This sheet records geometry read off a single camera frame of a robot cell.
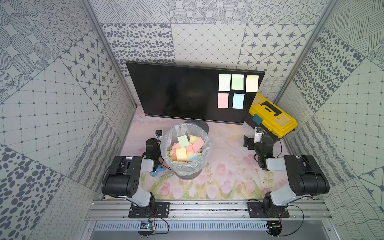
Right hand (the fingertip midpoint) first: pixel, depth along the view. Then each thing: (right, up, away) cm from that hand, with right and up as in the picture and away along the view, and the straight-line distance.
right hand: (252, 137), depth 95 cm
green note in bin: (-43, 0, -16) cm, 46 cm away
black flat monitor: (-38, +30, +4) cm, 48 cm away
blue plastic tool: (-58, -17, -11) cm, 61 cm away
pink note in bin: (-35, -2, -18) cm, 40 cm away
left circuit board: (-60, -40, -25) cm, 77 cm away
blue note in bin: (-37, -7, -22) cm, 44 cm away
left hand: (-57, 0, -1) cm, 57 cm away
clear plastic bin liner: (-50, +3, -24) cm, 55 cm away
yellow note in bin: (-44, -6, -20) cm, 49 cm away
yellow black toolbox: (+12, +11, -6) cm, 17 cm away
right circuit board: (+2, -41, -23) cm, 47 cm away
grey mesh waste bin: (-42, -22, -12) cm, 48 cm away
